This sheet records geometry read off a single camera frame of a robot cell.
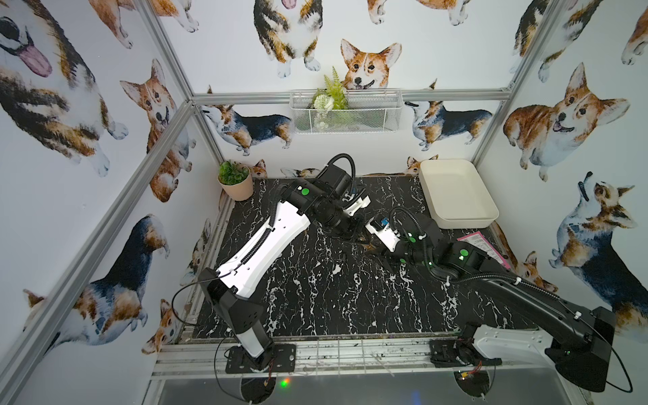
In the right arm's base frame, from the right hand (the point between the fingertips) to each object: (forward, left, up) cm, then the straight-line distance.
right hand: (367, 247), depth 70 cm
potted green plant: (+38, +51, -11) cm, 64 cm away
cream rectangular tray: (+42, -46, -28) cm, 69 cm away
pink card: (+16, -46, -26) cm, 55 cm away
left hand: (0, -1, +5) cm, 5 cm away
